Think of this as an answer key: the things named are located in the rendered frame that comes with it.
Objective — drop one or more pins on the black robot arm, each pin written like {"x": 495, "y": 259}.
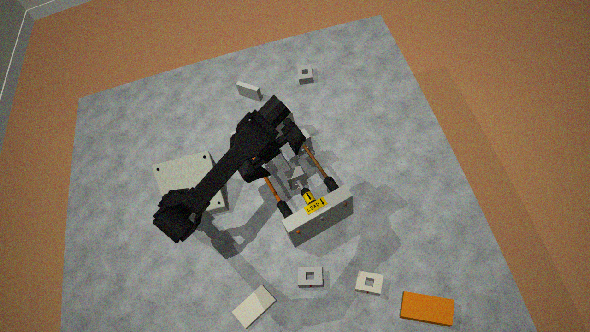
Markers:
{"x": 252, "y": 137}

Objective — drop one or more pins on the orange rectangular block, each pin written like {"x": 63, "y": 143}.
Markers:
{"x": 428, "y": 309}

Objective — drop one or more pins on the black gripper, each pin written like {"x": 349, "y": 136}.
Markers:
{"x": 251, "y": 169}

